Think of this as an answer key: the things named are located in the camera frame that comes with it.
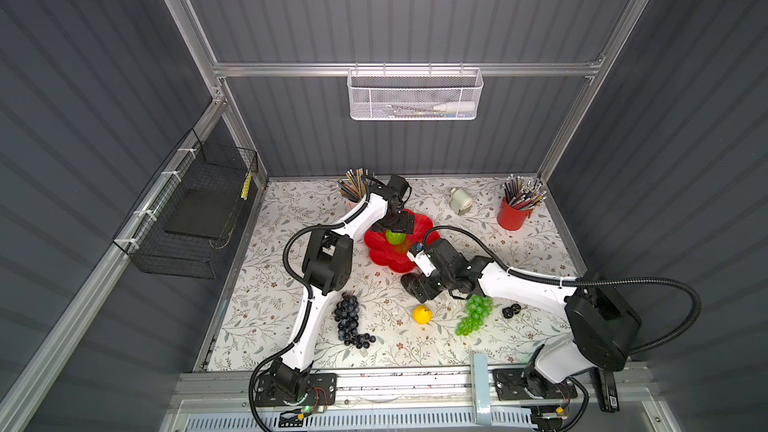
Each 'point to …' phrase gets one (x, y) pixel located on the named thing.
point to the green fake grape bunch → (478, 308)
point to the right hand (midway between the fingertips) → (420, 284)
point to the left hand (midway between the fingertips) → (398, 228)
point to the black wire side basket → (183, 226)
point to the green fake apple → (395, 238)
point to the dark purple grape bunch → (346, 314)
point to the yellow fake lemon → (422, 314)
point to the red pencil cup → (511, 218)
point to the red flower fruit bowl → (395, 256)
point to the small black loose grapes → (508, 312)
